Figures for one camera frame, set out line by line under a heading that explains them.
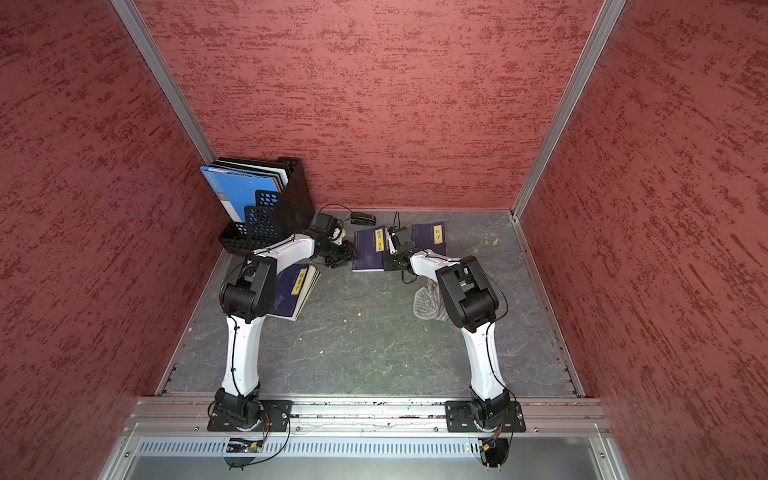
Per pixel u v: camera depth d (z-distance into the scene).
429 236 1.12
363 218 1.16
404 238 0.85
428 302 0.94
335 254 0.92
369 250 1.07
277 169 0.91
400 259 0.83
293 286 0.93
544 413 0.76
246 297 0.59
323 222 0.88
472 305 0.57
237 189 0.90
